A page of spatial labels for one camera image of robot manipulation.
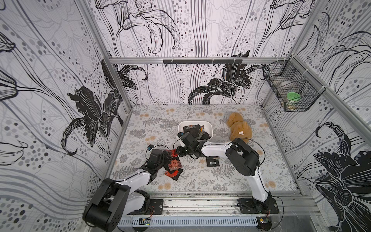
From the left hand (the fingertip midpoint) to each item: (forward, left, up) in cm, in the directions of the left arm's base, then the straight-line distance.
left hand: (170, 156), depth 91 cm
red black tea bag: (-6, -3, +2) cm, 7 cm away
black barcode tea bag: (+19, -14, +3) cm, 24 cm away
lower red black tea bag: (-11, -4, +1) cm, 12 cm away
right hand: (+5, -4, -1) cm, 7 cm away
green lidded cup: (+22, -70, +31) cm, 80 cm away
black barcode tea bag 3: (-3, -27, +1) cm, 27 cm away
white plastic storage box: (+21, -25, +3) cm, 33 cm away
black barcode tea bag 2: (+15, -23, +2) cm, 28 cm away
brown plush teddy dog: (+14, -44, +13) cm, 48 cm away
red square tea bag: (+2, -2, +1) cm, 3 cm away
